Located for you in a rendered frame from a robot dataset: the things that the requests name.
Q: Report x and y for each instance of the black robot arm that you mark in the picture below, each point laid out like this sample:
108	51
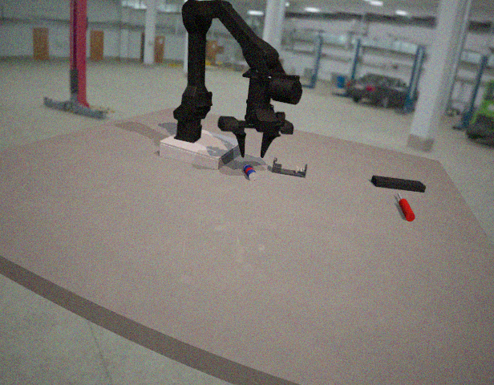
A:
196	100

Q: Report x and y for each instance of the black rectangular bar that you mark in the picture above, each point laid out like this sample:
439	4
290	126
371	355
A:
388	182

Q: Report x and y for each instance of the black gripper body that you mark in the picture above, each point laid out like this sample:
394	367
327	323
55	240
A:
231	124

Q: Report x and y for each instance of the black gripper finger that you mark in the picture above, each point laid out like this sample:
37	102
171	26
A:
241	142
266	141

